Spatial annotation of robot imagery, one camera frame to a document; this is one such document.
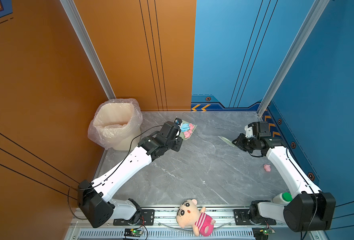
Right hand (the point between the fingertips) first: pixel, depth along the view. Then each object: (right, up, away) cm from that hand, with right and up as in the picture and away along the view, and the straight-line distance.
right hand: (231, 141), depth 82 cm
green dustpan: (-28, +4, -3) cm, 28 cm away
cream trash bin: (-62, +9, -4) cm, 63 cm away
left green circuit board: (-51, -42, -11) cm, 67 cm away
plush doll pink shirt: (-25, -31, -15) cm, 42 cm away
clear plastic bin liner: (-62, +9, -4) cm, 63 cm away
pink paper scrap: (-24, +5, -4) cm, 25 cm away
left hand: (-30, +3, -5) cm, 30 cm away
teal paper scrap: (-26, +8, -3) cm, 27 cm away
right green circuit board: (+11, -42, -11) cm, 45 cm away
